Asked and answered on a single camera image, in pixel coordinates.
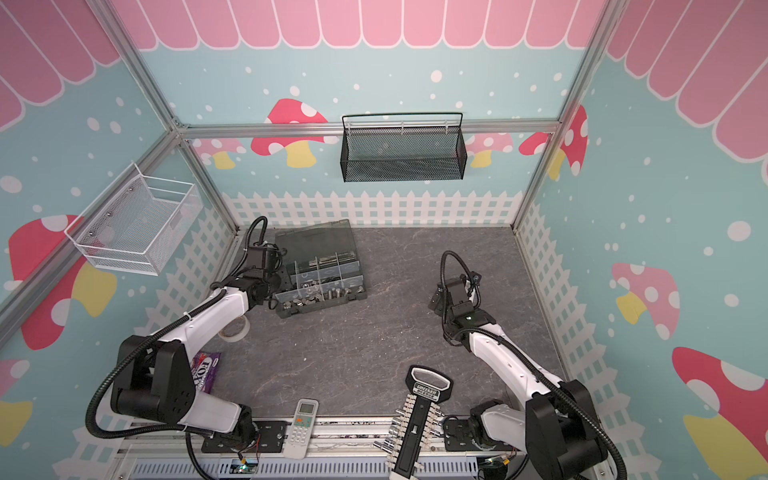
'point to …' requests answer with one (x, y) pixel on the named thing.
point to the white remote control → (300, 437)
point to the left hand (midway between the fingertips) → (282, 279)
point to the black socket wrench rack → (415, 425)
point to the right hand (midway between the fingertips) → (448, 300)
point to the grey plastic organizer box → (324, 265)
